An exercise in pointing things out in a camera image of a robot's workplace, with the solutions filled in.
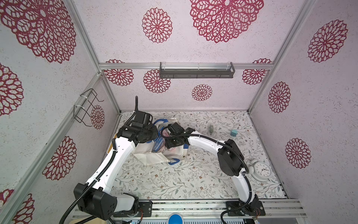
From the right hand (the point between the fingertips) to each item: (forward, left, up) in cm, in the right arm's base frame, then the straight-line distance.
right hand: (167, 142), depth 92 cm
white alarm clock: (-16, -57, -5) cm, 59 cm away
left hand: (-5, +4, +15) cm, 17 cm away
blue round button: (-42, -7, -6) cm, 43 cm away
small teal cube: (+14, -49, -8) cm, 52 cm away
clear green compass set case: (+18, -32, -9) cm, 38 cm away
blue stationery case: (-1, +6, -2) cm, 6 cm away
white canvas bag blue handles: (-14, +10, +13) cm, 22 cm away
